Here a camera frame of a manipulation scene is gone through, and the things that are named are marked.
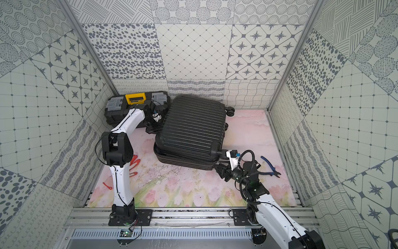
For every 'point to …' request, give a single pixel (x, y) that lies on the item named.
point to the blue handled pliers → (274, 173)
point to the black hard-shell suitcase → (191, 132)
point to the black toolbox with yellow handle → (116, 106)
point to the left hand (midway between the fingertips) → (167, 132)
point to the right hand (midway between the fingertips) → (217, 165)
